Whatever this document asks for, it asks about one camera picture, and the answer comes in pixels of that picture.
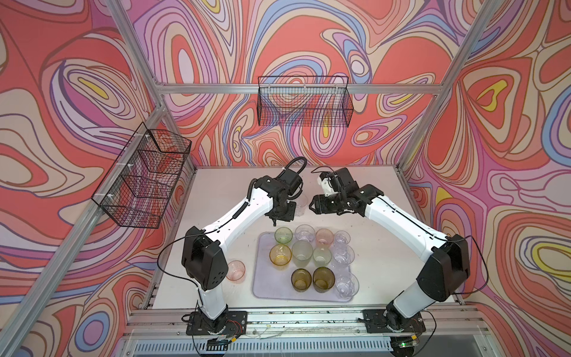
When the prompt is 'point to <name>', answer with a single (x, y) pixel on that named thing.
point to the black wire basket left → (140, 184)
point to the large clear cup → (346, 285)
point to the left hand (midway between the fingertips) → (289, 217)
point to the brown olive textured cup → (323, 280)
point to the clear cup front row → (305, 232)
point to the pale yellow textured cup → (302, 252)
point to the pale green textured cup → (321, 256)
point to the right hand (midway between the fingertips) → (317, 211)
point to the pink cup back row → (324, 238)
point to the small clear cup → (342, 237)
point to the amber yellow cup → (279, 256)
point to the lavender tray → (273, 281)
